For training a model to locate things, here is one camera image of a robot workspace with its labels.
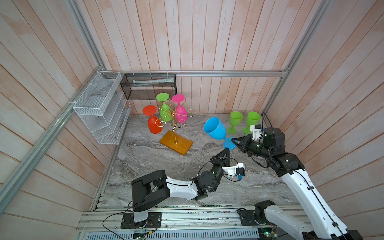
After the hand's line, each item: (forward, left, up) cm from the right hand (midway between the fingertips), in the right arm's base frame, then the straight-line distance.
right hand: (231, 139), depth 70 cm
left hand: (-4, +3, -3) cm, 6 cm away
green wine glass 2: (+28, -10, -15) cm, 33 cm away
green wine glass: (+28, -22, -15) cm, 39 cm away
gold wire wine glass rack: (+14, +27, -28) cm, 41 cm away
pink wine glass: (+22, +26, -6) cm, 34 cm away
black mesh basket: (+47, +51, -3) cm, 70 cm away
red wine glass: (+5, +37, +4) cm, 37 cm away
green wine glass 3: (+19, +34, -1) cm, 39 cm away
